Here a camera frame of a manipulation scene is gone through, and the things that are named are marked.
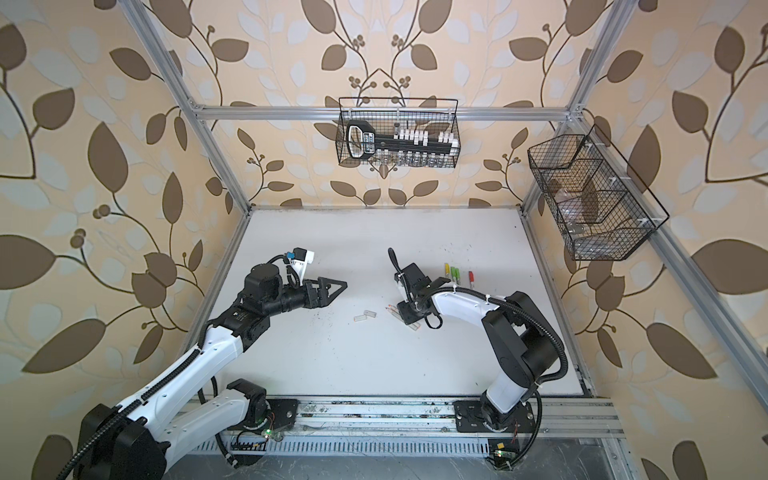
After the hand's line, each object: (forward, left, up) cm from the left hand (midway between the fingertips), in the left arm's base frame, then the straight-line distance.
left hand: (339, 284), depth 75 cm
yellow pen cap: (+19, -32, -21) cm, 42 cm away
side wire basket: (+15, -66, +11) cm, 68 cm away
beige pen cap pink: (+2, -6, -20) cm, 21 cm away
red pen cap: (+17, -40, -21) cm, 48 cm away
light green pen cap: (+18, -35, -21) cm, 44 cm away
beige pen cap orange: (0, -3, -21) cm, 21 cm away
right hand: (+1, -19, -20) cm, 27 cm away
